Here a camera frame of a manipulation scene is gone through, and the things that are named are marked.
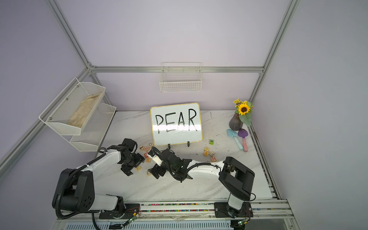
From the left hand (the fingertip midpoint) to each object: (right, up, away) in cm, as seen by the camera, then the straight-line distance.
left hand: (139, 167), depth 87 cm
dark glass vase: (+66, +28, +17) cm, 74 cm away
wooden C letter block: (+6, -4, -2) cm, 7 cm away
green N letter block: (+47, +14, +13) cm, 51 cm away
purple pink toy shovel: (+71, +20, +17) cm, 76 cm away
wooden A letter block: (+42, +7, +8) cm, 43 cm away
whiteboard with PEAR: (+22, +27, +11) cm, 37 cm away
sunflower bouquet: (+67, +37, +3) cm, 76 cm away
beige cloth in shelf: (-29, +31, -12) cm, 44 cm away
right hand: (+9, +3, -9) cm, 13 cm away
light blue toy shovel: (+63, +20, +17) cm, 68 cm away
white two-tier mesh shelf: (-33, +19, +3) cm, 38 cm away
